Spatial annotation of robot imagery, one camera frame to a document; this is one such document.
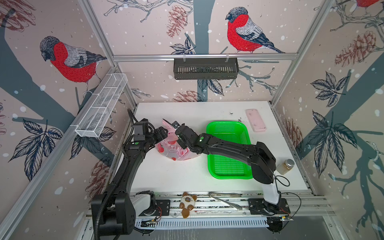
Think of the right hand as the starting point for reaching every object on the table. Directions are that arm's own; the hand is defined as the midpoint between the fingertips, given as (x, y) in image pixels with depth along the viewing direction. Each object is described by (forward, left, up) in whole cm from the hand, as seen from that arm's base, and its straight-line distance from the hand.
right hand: (181, 136), depth 85 cm
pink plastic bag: (-6, +6, -3) cm, 9 cm away
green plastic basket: (-11, -24, -15) cm, 31 cm away
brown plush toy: (-32, -6, -12) cm, 35 cm away
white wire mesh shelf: (+6, +42, +18) cm, 47 cm away
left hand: (-1, +10, +4) cm, 11 cm away
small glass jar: (-13, -58, -8) cm, 60 cm away
